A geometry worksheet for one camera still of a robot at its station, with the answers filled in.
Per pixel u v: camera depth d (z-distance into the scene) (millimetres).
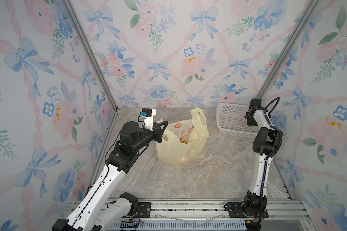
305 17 720
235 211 732
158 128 565
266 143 663
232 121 1099
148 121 567
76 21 736
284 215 1207
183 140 906
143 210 742
